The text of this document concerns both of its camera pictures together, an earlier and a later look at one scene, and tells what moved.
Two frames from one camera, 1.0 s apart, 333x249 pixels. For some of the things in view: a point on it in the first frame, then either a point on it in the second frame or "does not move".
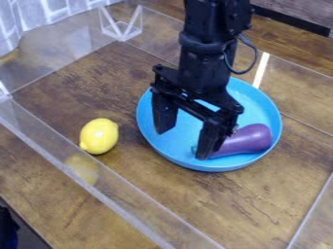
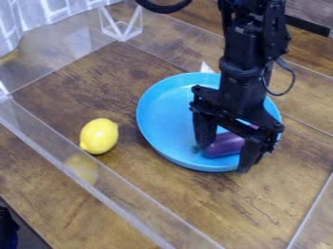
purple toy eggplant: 249,138 does not move
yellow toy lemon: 99,135 does not move
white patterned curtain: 22,15 does not move
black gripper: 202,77 → 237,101
